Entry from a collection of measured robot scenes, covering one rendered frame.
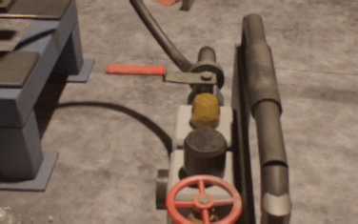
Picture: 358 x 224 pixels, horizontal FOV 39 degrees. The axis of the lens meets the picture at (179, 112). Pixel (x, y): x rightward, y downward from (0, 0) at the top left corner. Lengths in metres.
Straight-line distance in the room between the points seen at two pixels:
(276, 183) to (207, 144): 0.13
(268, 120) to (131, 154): 0.86
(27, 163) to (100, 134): 0.24
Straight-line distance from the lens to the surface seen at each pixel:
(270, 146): 0.45
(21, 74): 1.19
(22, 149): 1.22
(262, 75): 0.54
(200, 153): 0.54
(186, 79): 0.72
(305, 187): 1.26
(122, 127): 1.41
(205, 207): 0.48
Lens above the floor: 0.85
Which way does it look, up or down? 36 degrees down
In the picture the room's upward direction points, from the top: straight up
